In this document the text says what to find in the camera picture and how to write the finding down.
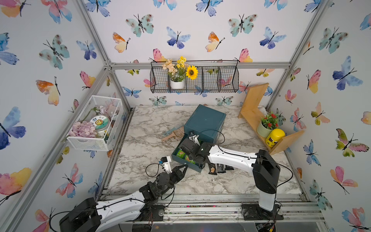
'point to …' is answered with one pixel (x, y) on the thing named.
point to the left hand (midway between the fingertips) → (190, 166)
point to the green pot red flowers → (267, 124)
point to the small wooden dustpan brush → (178, 132)
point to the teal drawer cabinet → (206, 123)
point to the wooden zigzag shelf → (251, 116)
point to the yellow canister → (274, 137)
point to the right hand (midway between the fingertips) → (195, 147)
